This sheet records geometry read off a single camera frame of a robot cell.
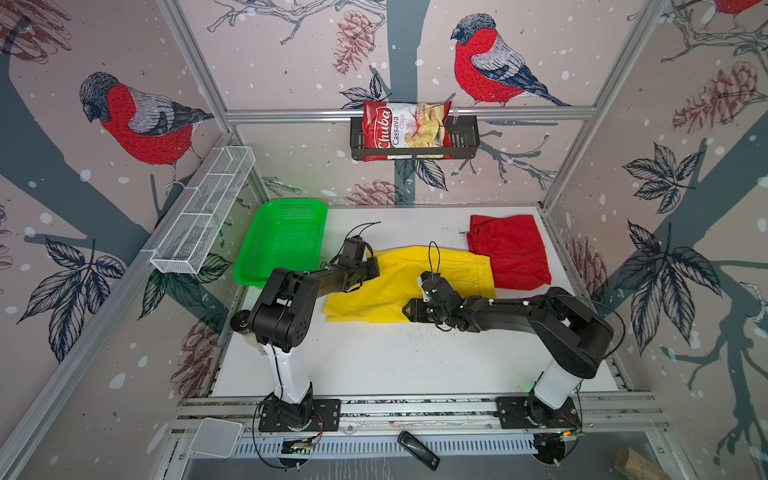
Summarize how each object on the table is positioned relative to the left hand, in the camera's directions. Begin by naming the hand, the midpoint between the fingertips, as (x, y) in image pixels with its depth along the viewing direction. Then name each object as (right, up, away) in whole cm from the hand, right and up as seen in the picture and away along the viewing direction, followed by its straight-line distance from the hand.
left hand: (379, 265), depth 98 cm
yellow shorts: (+1, -10, -4) cm, 11 cm away
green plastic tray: (-35, +10, +13) cm, 39 cm away
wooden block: (+58, -40, -35) cm, 78 cm away
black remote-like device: (+9, -37, -32) cm, 50 cm away
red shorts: (+49, +5, +5) cm, 49 cm away
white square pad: (-37, -38, -28) cm, 60 cm away
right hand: (+8, -15, -9) cm, 19 cm away
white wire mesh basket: (-46, +8, -26) cm, 54 cm away
